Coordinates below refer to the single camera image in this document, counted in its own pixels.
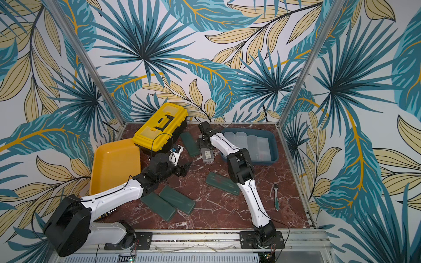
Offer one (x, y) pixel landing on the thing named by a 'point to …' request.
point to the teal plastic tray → (271, 133)
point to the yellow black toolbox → (158, 133)
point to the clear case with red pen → (241, 139)
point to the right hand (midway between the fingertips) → (206, 143)
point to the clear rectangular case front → (252, 143)
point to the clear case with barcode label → (207, 154)
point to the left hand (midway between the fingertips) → (184, 160)
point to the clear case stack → (263, 149)
